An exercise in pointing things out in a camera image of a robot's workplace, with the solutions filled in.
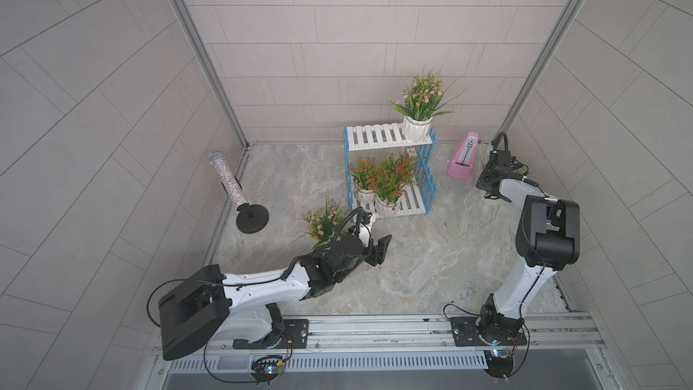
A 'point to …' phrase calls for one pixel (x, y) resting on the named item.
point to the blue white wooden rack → (418, 197)
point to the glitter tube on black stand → (251, 218)
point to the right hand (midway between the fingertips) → (494, 180)
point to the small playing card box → (411, 152)
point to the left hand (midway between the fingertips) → (387, 233)
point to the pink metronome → (464, 160)
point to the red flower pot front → (392, 176)
